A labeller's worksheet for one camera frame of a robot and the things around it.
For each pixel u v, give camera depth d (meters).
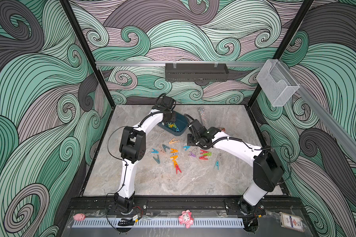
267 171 0.44
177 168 0.86
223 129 1.01
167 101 0.78
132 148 0.57
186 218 0.67
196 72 1.03
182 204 0.75
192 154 0.92
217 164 0.88
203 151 0.93
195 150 0.94
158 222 0.70
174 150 0.94
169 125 1.07
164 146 0.95
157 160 0.90
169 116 0.84
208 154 0.92
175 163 0.88
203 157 0.90
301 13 0.73
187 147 0.95
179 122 1.08
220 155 0.90
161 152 0.92
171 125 1.06
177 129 1.04
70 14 0.73
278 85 0.78
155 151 0.93
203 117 1.10
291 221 0.68
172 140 0.98
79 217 0.69
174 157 0.91
